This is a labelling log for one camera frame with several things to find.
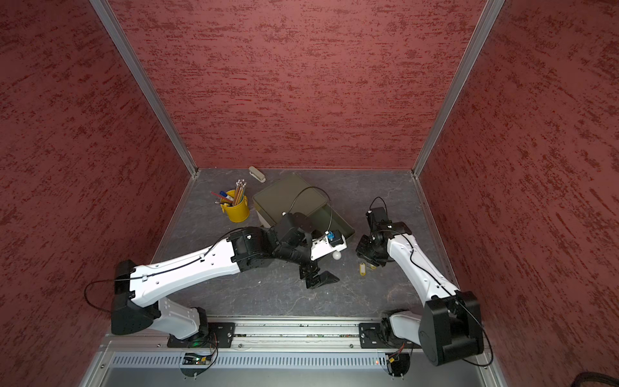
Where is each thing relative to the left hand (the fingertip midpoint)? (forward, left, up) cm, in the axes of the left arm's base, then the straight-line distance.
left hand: (328, 265), depth 64 cm
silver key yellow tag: (+8, -14, -24) cm, 29 cm away
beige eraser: (+56, +34, -22) cm, 69 cm away
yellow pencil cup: (+30, +36, -19) cm, 51 cm away
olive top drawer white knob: (+21, 0, -9) cm, 23 cm away
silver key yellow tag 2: (+9, -18, -24) cm, 32 cm away
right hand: (+9, -12, -16) cm, 22 cm away
